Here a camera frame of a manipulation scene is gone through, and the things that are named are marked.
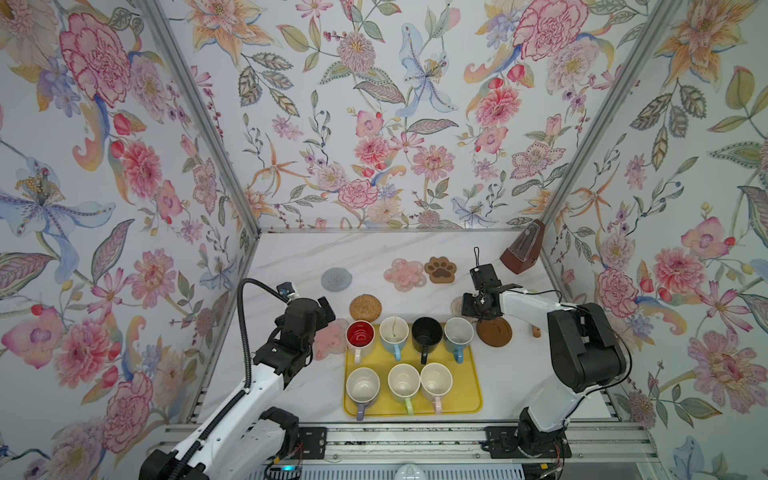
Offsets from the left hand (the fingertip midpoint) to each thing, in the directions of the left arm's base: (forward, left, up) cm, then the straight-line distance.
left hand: (318, 304), depth 83 cm
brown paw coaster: (+24, -39, -16) cm, 48 cm away
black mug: (-5, -30, -9) cm, 32 cm away
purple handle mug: (-17, -12, -14) cm, 25 cm away
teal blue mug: (-4, -40, -12) cm, 42 cm away
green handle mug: (-17, -23, -12) cm, 31 cm away
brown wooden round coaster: (-2, -52, -14) cm, 54 cm away
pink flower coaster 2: (-3, -2, -15) cm, 16 cm away
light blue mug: (-3, -21, -13) cm, 25 cm away
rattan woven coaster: (+8, -12, -15) cm, 21 cm away
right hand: (+7, -46, -14) cm, 48 cm away
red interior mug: (-4, -11, -13) cm, 17 cm away
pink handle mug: (-17, -32, -14) cm, 39 cm away
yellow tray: (-20, -40, -15) cm, 47 cm away
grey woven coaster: (+20, -1, -15) cm, 25 cm away
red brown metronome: (+24, -67, -5) cm, 71 cm away
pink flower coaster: (+21, -26, -15) cm, 36 cm away
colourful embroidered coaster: (+7, -42, -14) cm, 45 cm away
